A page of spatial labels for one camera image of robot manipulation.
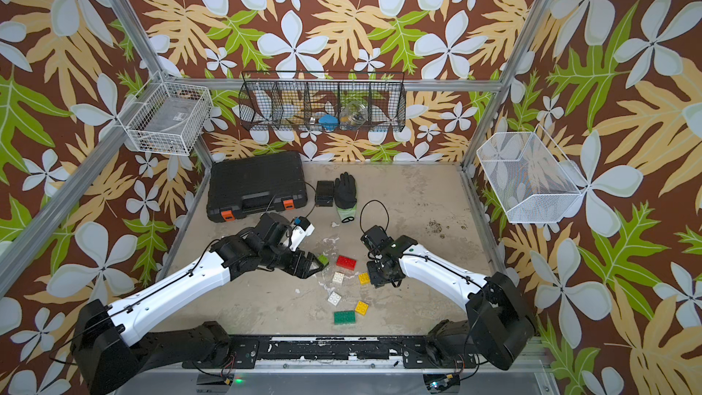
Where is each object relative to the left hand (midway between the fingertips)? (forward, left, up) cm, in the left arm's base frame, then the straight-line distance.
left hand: (316, 260), depth 76 cm
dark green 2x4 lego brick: (-12, -8, -14) cm, 20 cm away
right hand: (0, -18, -11) cm, 21 cm away
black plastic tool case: (+35, +28, -9) cm, 46 cm away
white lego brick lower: (-6, -5, -13) cm, 15 cm away
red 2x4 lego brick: (+5, -8, -14) cm, 17 cm away
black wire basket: (+55, +1, +15) cm, 57 cm away
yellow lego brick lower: (-9, -13, -13) cm, 21 cm away
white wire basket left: (+41, +51, +18) cm, 68 cm away
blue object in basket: (+46, -2, +13) cm, 48 cm away
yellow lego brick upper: (0, -14, -13) cm, 19 cm away
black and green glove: (+33, -8, -14) cm, 37 cm away
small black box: (+37, +1, -16) cm, 40 cm away
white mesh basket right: (+21, -64, +12) cm, 68 cm away
